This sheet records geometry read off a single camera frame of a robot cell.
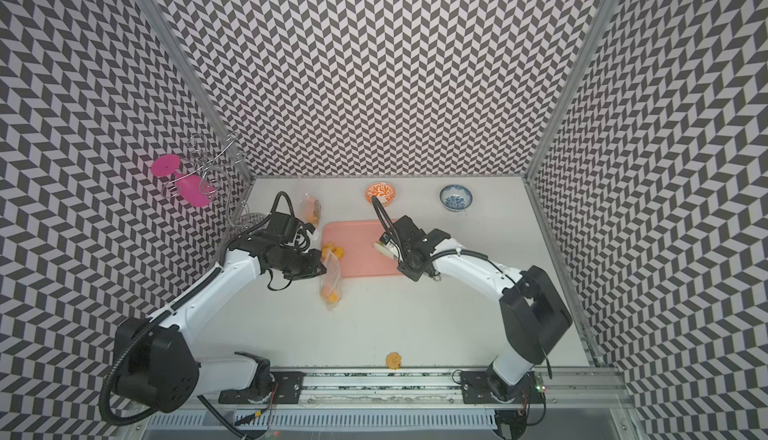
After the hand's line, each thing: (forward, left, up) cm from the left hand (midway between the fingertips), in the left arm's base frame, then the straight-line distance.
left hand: (324, 273), depth 81 cm
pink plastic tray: (+8, -9, -6) cm, 14 cm away
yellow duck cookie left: (+11, -1, -7) cm, 13 cm away
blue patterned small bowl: (+34, -41, -8) cm, 54 cm away
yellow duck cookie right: (-4, -1, -6) cm, 7 cm away
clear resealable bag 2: (-2, -1, -6) cm, 6 cm away
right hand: (+4, -26, -3) cm, 27 cm away
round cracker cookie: (-20, -19, -11) cm, 29 cm away
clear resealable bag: (+27, +10, -5) cm, 29 cm away
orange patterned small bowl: (+37, -15, -8) cm, 41 cm away
